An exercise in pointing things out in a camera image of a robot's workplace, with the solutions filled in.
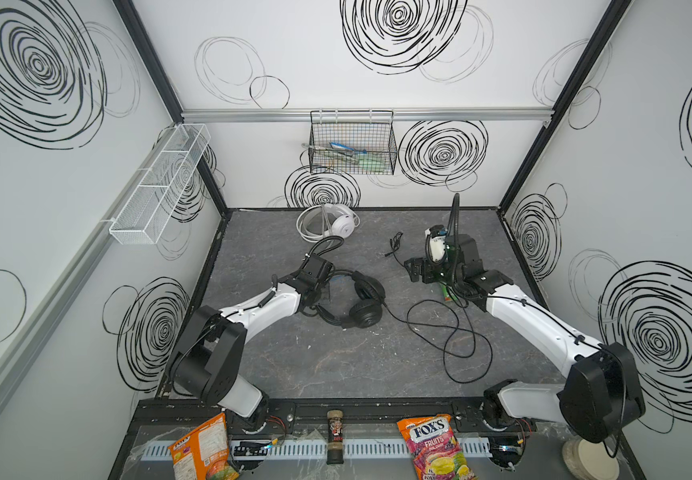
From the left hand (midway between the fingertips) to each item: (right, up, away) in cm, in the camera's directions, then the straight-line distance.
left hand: (322, 290), depth 91 cm
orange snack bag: (-24, -32, -25) cm, 47 cm away
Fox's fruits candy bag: (+28, -32, -26) cm, 50 cm away
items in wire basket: (+4, +40, -7) cm, 40 cm away
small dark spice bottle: (+5, -32, -24) cm, 40 cm away
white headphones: (+6, +23, +14) cm, 28 cm away
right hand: (+28, +10, -8) cm, 30 cm away
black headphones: (+14, -3, -8) cm, 16 cm away
